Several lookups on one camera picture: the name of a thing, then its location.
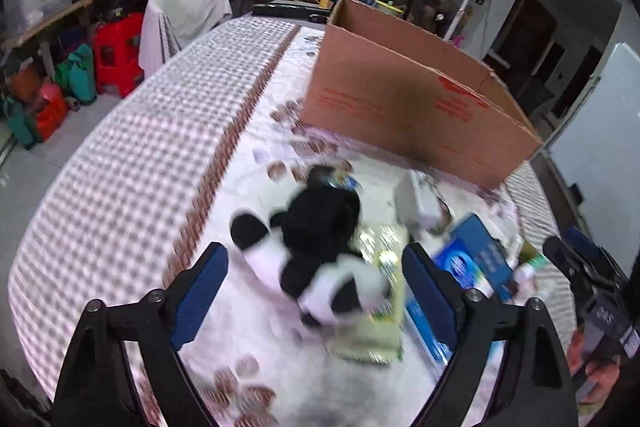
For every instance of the red container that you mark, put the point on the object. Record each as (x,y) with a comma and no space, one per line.
(50,109)

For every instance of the green bag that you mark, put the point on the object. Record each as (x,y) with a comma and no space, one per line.
(77,74)
(20,124)

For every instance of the whiteboard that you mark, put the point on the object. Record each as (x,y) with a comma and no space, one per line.
(600,147)

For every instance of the wooden shelf board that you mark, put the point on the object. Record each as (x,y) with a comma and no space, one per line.
(75,4)

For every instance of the panda plush toy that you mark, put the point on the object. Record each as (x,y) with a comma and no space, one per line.
(320,217)

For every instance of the long black case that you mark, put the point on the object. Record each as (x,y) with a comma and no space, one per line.
(285,9)

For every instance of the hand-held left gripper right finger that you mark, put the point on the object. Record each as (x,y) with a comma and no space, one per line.
(430,299)

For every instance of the red plastic stool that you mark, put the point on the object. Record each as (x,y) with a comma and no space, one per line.
(117,52)

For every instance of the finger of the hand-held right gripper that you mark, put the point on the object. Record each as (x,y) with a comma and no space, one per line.
(565,257)

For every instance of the green packet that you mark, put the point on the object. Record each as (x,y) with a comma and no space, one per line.
(370,337)

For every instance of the chair with white cover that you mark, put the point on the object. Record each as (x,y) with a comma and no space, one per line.
(180,17)

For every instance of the small white box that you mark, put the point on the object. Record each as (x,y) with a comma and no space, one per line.
(417,202)

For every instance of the blue box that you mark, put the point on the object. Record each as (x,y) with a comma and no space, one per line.
(475,252)

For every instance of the brown cardboard box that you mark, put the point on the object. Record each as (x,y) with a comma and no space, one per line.
(400,107)

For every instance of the white bottle green label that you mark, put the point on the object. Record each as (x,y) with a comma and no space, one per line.
(530,269)

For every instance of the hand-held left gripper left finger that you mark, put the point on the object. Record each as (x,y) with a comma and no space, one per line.
(200,297)

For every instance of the person's right hand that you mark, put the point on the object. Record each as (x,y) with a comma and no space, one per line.
(600,377)

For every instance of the checkered floral quilted blanket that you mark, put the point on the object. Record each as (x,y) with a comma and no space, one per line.
(125,157)

